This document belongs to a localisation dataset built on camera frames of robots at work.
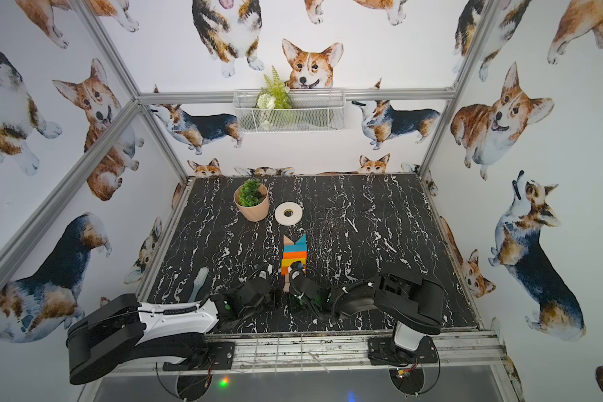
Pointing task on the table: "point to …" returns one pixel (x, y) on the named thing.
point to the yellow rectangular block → (286, 262)
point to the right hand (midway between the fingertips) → (285, 298)
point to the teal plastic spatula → (199, 281)
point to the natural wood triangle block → (286, 241)
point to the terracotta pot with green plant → (251, 199)
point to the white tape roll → (288, 220)
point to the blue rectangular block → (295, 248)
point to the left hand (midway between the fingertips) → (285, 290)
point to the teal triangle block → (302, 240)
